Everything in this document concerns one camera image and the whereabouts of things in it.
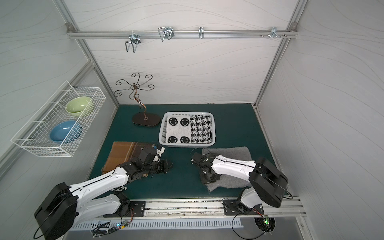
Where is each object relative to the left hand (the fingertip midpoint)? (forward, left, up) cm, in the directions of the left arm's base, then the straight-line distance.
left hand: (171, 167), depth 81 cm
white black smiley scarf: (+26, -9, +1) cm, 27 cm away
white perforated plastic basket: (+17, +8, +3) cm, 19 cm away
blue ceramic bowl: (+4, +47, +26) cm, 54 cm away
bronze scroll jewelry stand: (+38, +28, -5) cm, 48 cm away
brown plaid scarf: (+10, +33, -4) cm, 35 cm away
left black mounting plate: (-19, +17, -6) cm, 27 cm away
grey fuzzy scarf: (+11, -40, -3) cm, 41 cm away
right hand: (-4, -20, -6) cm, 21 cm away
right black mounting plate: (-18, -34, -5) cm, 39 cm away
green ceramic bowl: (+19, +45, +28) cm, 56 cm away
